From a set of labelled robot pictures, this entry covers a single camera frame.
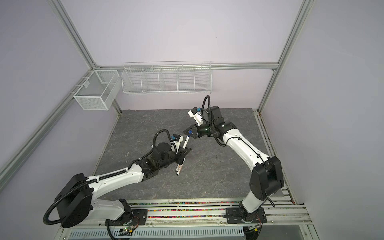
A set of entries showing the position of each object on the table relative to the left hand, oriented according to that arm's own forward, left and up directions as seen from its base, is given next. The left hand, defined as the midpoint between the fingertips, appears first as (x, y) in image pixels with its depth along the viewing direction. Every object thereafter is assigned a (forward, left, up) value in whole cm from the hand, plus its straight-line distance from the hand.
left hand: (188, 150), depth 79 cm
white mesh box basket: (+45, +59, +7) cm, 75 cm away
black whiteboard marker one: (-4, +7, -16) cm, 18 cm away
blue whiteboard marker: (+2, +1, +6) cm, 6 cm away
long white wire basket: (+49, +12, +13) cm, 52 cm away
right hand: (+5, +1, +7) cm, 9 cm away
